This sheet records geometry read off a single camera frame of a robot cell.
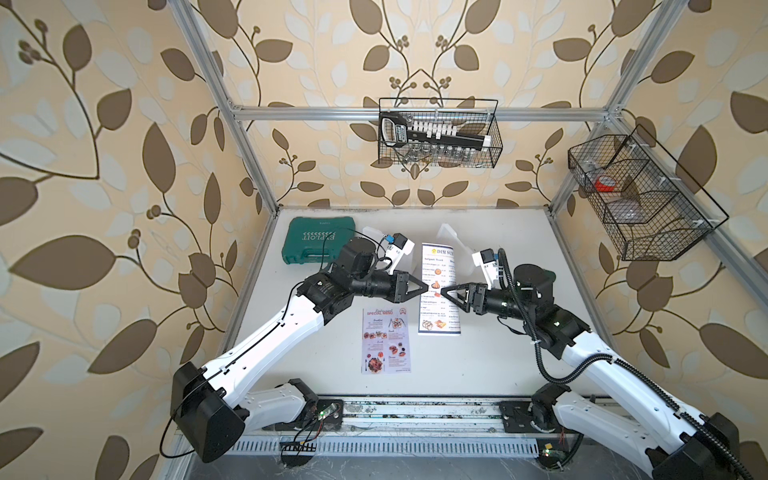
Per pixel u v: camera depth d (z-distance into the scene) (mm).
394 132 861
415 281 662
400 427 737
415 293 662
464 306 631
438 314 668
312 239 1050
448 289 676
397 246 628
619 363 468
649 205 737
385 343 872
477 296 627
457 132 817
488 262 654
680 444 392
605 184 811
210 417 370
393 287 602
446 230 889
